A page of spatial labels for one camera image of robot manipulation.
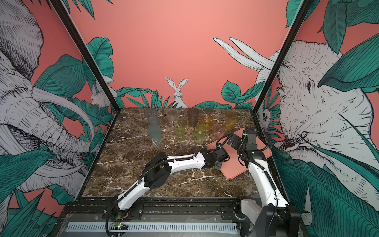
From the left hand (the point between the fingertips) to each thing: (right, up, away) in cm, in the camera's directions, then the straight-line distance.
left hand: (219, 161), depth 90 cm
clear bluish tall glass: (-47, +28, +21) cm, 59 cm away
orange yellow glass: (-5, +26, +21) cm, 34 cm away
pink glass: (+3, +18, +14) cm, 23 cm away
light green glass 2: (-11, +18, +18) cm, 28 cm away
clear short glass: (-34, +32, +29) cm, 55 cm away
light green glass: (-26, +22, +18) cm, 38 cm away
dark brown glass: (-16, +29, +12) cm, 36 cm away
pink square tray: (+7, -2, -4) cm, 8 cm away
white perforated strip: (-34, -27, -20) cm, 48 cm away
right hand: (+8, +15, -7) cm, 19 cm away
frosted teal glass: (-44, +17, +16) cm, 50 cm away
